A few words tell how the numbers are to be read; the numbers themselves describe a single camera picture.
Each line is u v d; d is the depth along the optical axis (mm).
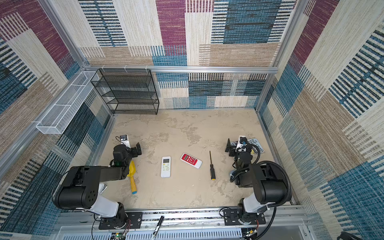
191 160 916
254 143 991
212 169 892
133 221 731
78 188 455
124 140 810
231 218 730
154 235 689
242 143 753
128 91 1106
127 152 760
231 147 825
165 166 895
